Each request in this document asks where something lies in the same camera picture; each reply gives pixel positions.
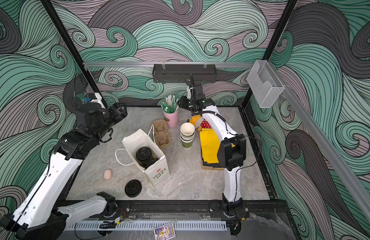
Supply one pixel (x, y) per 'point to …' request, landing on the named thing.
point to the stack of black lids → (133, 188)
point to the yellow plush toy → (204, 123)
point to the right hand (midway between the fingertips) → (179, 102)
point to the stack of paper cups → (187, 134)
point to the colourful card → (166, 232)
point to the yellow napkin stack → (210, 142)
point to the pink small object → (107, 174)
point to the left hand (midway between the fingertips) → (122, 105)
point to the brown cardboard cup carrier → (162, 138)
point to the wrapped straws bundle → (169, 104)
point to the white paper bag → (156, 172)
